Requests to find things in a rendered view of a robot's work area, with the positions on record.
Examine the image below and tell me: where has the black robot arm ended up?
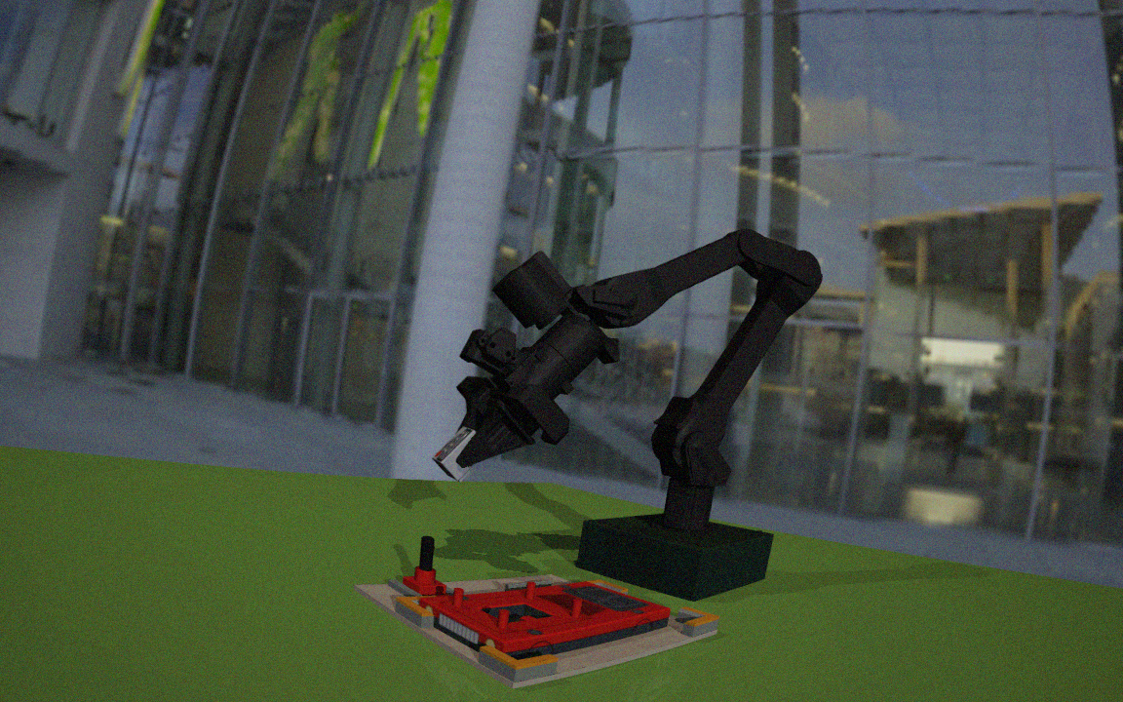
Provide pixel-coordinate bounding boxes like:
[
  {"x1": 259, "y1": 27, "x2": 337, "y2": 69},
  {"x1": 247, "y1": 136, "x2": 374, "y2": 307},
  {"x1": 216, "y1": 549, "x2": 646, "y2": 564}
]
[{"x1": 460, "y1": 228, "x2": 823, "y2": 535}]

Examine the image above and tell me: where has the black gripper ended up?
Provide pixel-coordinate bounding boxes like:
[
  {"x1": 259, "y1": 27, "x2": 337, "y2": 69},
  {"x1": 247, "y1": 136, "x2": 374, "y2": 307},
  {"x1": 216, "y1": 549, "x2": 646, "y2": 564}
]
[{"x1": 456, "y1": 341, "x2": 574, "y2": 467}]

